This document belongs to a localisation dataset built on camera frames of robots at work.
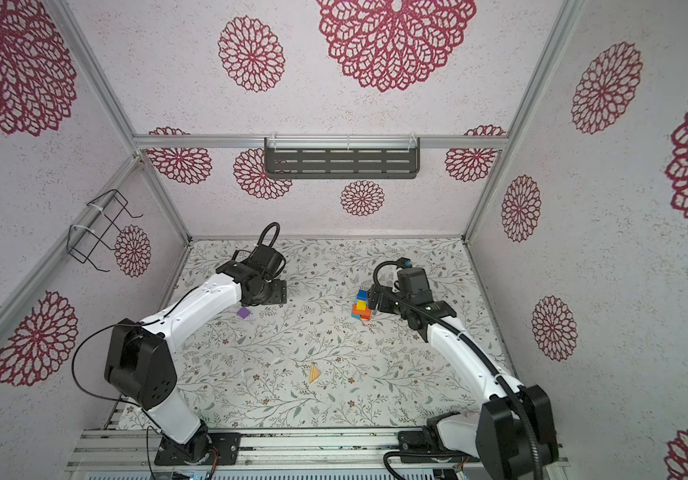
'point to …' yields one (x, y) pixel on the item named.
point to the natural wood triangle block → (314, 373)
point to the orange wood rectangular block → (364, 314)
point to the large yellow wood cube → (362, 305)
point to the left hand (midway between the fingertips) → (269, 300)
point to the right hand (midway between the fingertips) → (381, 290)
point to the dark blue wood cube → (362, 295)
